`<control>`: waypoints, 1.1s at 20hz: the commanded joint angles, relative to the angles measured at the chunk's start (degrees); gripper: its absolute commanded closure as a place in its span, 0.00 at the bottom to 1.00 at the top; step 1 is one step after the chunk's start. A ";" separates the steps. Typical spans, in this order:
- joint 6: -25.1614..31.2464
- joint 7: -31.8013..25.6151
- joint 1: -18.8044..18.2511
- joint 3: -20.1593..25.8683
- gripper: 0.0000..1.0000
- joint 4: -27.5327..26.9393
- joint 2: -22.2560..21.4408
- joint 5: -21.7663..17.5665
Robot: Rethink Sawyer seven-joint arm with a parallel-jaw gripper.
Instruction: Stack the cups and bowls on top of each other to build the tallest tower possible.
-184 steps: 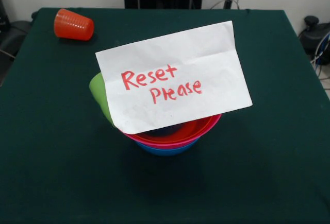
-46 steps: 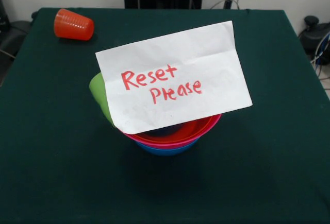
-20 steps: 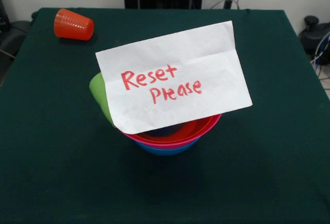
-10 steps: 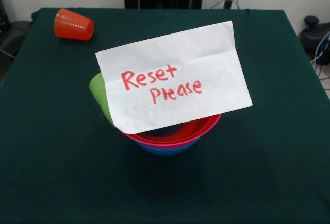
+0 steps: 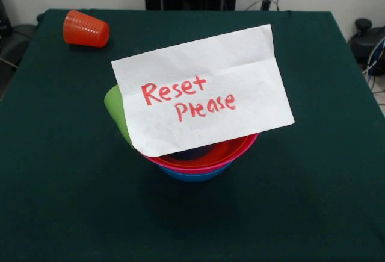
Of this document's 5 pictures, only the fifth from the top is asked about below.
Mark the red bowl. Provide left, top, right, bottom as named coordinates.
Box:
left=161, top=135, right=252, bottom=168

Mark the pink bowl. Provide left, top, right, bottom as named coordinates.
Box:
left=143, top=133, right=259, bottom=175

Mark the white paper reset sign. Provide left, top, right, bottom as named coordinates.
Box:
left=111, top=23, right=295, bottom=158

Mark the blue bowl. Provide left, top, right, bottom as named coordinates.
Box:
left=158, top=161, right=234, bottom=184

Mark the green cup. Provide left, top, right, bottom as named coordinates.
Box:
left=103, top=84, right=134, bottom=149

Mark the dark green tablecloth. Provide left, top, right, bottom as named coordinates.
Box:
left=0, top=8, right=385, bottom=262

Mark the orange ribbed cup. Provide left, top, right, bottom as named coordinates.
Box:
left=62, top=10, right=111, bottom=48

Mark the black chair base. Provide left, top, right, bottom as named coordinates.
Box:
left=348, top=17, right=385, bottom=76
left=0, top=0, right=42, bottom=100

